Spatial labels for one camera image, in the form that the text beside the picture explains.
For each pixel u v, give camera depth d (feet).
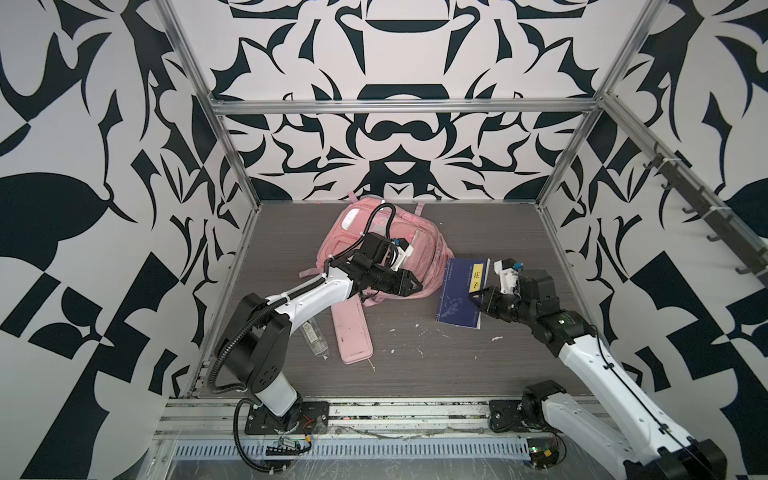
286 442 2.33
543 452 2.33
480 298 2.50
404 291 2.40
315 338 2.80
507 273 2.38
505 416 2.44
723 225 1.80
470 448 2.34
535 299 1.95
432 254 3.17
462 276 2.78
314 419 2.41
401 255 2.55
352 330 2.81
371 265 2.22
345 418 2.48
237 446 2.27
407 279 2.44
